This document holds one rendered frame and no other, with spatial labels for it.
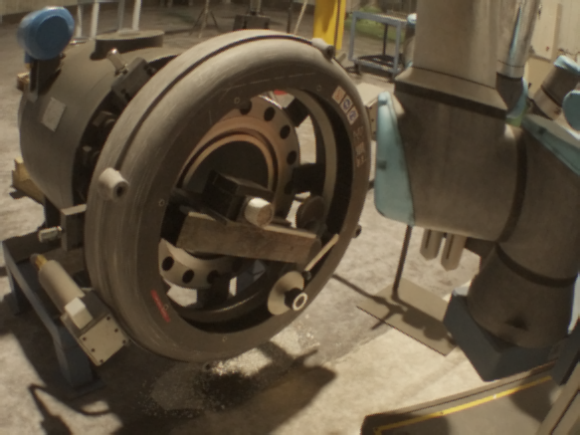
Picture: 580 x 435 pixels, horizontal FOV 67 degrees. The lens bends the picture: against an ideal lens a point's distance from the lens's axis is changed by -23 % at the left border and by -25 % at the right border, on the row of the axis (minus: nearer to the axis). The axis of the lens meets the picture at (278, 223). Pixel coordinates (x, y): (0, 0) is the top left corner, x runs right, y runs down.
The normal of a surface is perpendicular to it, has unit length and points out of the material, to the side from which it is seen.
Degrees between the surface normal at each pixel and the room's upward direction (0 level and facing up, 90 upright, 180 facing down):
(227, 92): 90
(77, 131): 63
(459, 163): 79
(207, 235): 90
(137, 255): 90
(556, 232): 95
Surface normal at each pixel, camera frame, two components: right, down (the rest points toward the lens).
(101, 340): 0.70, 0.38
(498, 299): -0.78, -0.16
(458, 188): -0.18, 0.36
